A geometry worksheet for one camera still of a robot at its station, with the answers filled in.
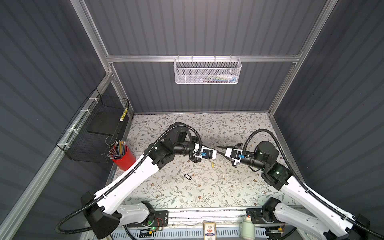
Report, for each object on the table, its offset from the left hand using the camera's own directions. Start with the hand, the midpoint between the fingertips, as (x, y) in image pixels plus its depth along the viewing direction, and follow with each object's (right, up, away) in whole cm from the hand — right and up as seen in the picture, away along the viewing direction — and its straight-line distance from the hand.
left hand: (213, 145), depth 65 cm
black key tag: (-12, -21, +23) cm, 34 cm away
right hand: (+3, -1, 0) cm, 4 cm away
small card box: (-1, -41, +5) cm, 41 cm away
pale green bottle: (+15, -37, 0) cm, 40 cm away
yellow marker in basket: (-47, +15, +17) cm, 52 cm away
